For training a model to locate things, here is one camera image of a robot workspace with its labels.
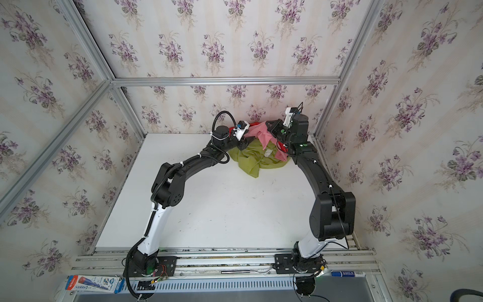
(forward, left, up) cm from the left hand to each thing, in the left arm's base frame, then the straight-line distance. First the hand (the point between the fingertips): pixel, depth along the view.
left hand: (251, 131), depth 94 cm
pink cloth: (-8, -4, +8) cm, 12 cm away
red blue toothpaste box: (-62, +59, -21) cm, 88 cm away
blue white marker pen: (-59, -36, -18) cm, 72 cm away
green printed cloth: (-6, -2, -14) cm, 15 cm away
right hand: (-7, -5, +12) cm, 14 cm away
